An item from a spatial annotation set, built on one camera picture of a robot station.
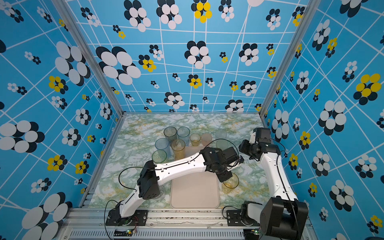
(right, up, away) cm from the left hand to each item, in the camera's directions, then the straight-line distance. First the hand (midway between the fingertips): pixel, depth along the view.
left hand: (229, 175), depth 76 cm
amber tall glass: (-29, +11, +23) cm, 38 cm away
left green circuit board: (-49, -26, -6) cm, 56 cm away
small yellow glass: (-17, +17, +26) cm, 35 cm away
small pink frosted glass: (-10, +16, +26) cm, 33 cm away
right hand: (+10, +13, +7) cm, 18 cm away
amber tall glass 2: (-2, -4, -6) cm, 7 cm away
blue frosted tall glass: (-37, +14, +16) cm, 43 cm away
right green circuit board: (+10, -26, -5) cm, 28 cm away
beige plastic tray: (-15, -10, +5) cm, 18 cm away
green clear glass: (-42, +5, +22) cm, 47 cm away
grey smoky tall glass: (-35, +20, +27) cm, 49 cm away
